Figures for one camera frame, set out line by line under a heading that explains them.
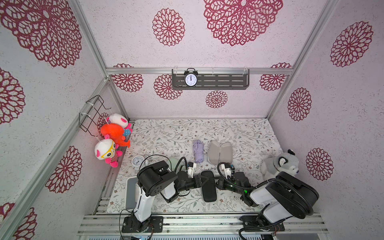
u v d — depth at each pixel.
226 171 0.81
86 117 0.73
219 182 0.79
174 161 0.59
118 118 0.94
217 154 0.99
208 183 0.81
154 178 0.52
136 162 0.92
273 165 0.82
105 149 0.80
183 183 0.72
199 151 0.98
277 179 0.53
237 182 0.69
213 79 0.93
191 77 0.90
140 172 0.52
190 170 0.84
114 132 0.89
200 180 0.81
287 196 0.46
